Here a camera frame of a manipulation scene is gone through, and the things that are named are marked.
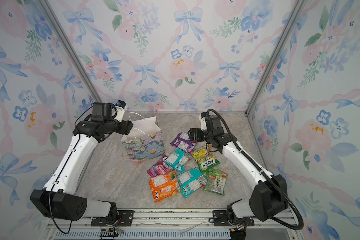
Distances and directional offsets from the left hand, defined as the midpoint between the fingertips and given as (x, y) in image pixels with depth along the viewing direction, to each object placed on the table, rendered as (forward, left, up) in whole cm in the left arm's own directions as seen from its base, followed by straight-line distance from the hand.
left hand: (125, 121), depth 76 cm
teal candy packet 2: (-21, -34, -27) cm, 48 cm away
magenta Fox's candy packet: (-13, -17, -26) cm, 34 cm away
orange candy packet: (-24, -20, -26) cm, 41 cm away
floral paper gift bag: (-8, -10, -8) cm, 15 cm away
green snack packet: (-20, -49, -29) cm, 60 cm away
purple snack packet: (+6, -30, -27) cm, 40 cm away
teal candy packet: (-8, -26, -25) cm, 37 cm away
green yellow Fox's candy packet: (-7, -44, -27) cm, 52 cm away
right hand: (0, -36, -9) cm, 37 cm away
